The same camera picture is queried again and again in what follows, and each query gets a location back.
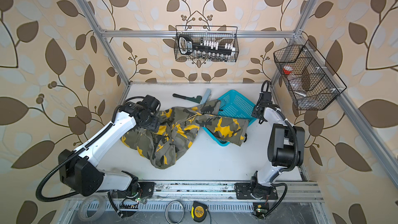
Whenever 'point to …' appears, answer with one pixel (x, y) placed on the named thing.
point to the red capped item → (287, 69)
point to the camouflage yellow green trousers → (176, 128)
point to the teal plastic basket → (235, 104)
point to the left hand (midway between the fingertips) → (150, 123)
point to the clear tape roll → (83, 207)
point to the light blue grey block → (206, 96)
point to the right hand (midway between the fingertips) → (260, 115)
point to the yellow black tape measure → (199, 211)
